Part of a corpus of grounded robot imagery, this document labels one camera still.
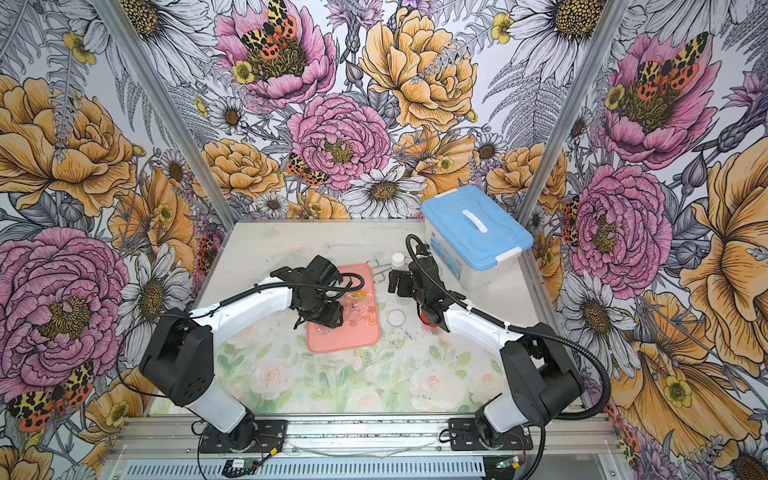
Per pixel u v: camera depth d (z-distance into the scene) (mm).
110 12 712
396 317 948
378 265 1086
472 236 935
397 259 1015
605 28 734
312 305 725
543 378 440
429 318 657
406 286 797
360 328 929
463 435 739
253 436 722
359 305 967
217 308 506
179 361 449
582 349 416
